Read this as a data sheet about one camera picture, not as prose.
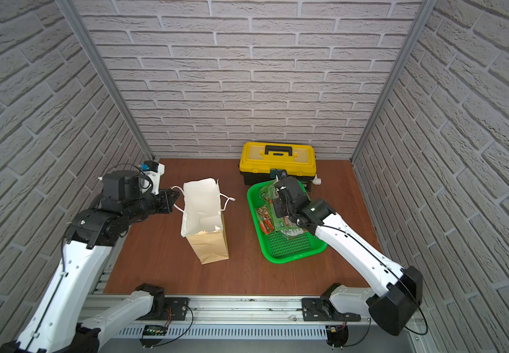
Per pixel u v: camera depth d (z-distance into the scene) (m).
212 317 0.73
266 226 0.89
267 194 0.97
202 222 0.92
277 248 0.87
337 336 0.70
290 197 0.54
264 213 0.94
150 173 0.56
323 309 0.65
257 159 0.97
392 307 0.37
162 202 0.57
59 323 0.36
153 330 0.72
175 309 0.75
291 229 0.90
